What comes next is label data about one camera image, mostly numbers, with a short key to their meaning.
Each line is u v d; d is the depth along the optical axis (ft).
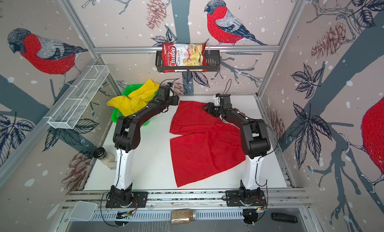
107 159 2.70
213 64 3.04
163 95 2.67
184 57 2.88
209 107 2.89
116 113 3.43
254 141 1.72
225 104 2.61
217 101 2.95
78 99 2.55
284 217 2.16
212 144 3.03
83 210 2.30
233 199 2.39
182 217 2.14
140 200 2.41
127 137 1.91
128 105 3.43
